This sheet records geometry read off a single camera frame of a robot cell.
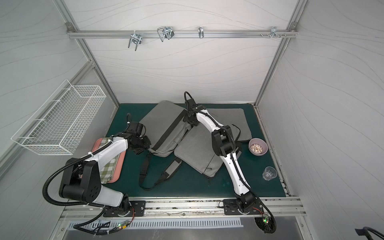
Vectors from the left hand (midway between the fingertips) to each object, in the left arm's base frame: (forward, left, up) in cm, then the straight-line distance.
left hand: (150, 146), depth 90 cm
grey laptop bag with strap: (+14, -8, 0) cm, 16 cm away
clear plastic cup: (-13, -71, -5) cm, 72 cm away
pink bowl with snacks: (+3, -67, -3) cm, 67 cm away
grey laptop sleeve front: (0, -28, -2) cm, 28 cm away
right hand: (+23, -22, -2) cm, 32 cm away
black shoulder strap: (-14, -12, -6) cm, 19 cm away
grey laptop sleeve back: (+27, -56, -4) cm, 63 cm away
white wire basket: (-3, +36, +26) cm, 44 cm away
